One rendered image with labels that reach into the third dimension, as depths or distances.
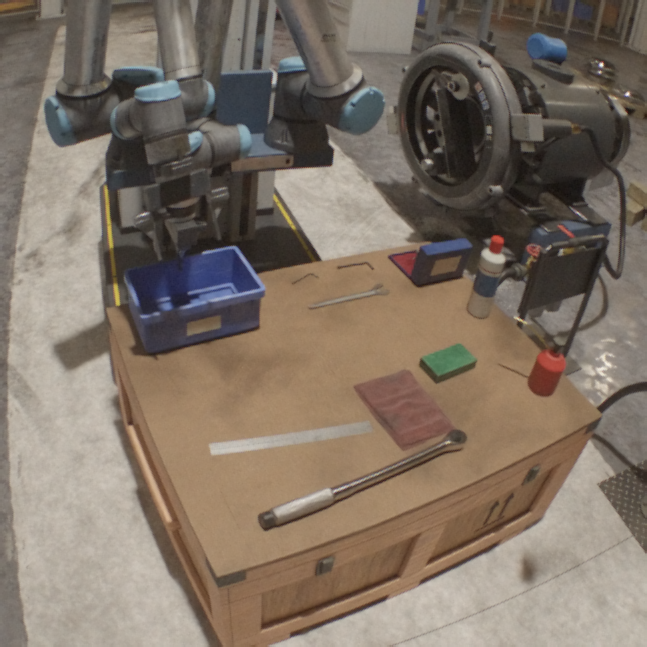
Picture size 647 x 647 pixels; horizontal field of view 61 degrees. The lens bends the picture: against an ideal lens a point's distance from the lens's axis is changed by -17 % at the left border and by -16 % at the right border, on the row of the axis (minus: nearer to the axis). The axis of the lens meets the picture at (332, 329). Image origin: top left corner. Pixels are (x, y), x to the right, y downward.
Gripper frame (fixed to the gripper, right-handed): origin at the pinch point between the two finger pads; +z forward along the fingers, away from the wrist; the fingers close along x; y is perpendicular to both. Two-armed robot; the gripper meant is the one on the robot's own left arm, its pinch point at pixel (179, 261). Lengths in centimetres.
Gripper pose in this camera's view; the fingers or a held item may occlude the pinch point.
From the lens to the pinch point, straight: 157.0
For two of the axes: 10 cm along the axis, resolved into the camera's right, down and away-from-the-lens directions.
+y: 8.8, -2.2, 4.3
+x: -4.7, -6.0, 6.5
